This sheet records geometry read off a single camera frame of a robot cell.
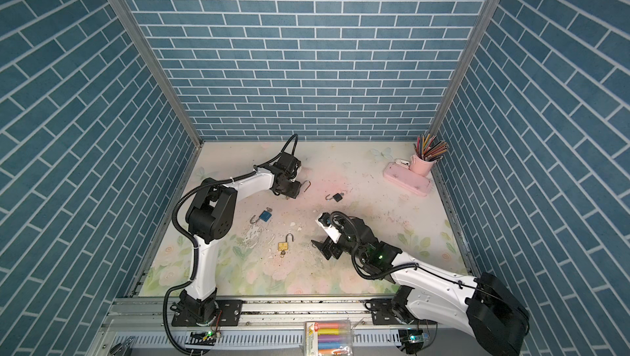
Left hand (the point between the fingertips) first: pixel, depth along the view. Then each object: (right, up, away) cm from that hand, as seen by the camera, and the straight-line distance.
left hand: (295, 189), depth 103 cm
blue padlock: (-10, -9, -8) cm, 16 cm away
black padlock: (+18, -3, -2) cm, 18 cm away
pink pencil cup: (+54, +10, +2) cm, 55 cm away
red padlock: (+4, +1, -1) cm, 4 cm away
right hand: (+11, -10, -24) cm, 28 cm away
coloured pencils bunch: (+57, +17, +1) cm, 59 cm away
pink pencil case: (+47, +5, +3) cm, 48 cm away
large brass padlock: (-2, -19, -16) cm, 25 cm away
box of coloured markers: (+14, -39, -34) cm, 53 cm away
